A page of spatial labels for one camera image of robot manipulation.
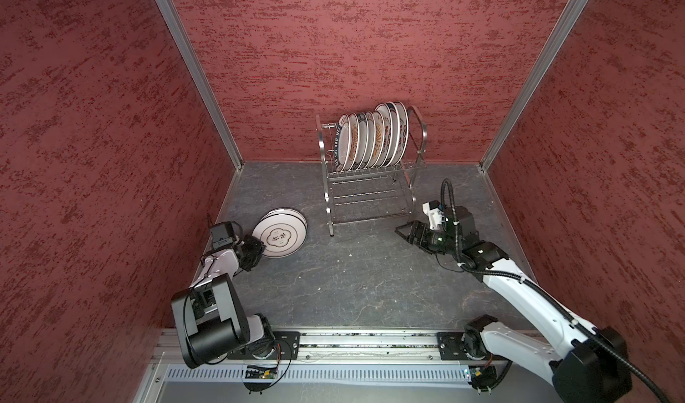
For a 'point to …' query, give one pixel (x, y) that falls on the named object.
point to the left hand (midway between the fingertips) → (267, 250)
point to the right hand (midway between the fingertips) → (400, 239)
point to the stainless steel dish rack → (375, 193)
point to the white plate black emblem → (283, 231)
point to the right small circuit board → (482, 376)
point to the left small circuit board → (256, 372)
